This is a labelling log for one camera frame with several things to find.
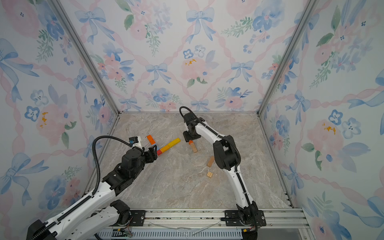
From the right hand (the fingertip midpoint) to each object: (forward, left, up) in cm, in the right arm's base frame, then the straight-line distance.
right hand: (191, 136), depth 103 cm
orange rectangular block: (-7, 0, +4) cm, 8 cm away
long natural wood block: (-8, -2, -2) cm, 9 cm away
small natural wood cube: (-26, -11, -2) cm, 28 cm away
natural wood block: (-18, -13, -2) cm, 22 cm away
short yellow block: (-10, +17, 0) cm, 20 cm away
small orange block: (-2, +28, -1) cm, 28 cm away
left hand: (-19, +20, +17) cm, 32 cm away
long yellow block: (-4, +12, -2) cm, 13 cm away
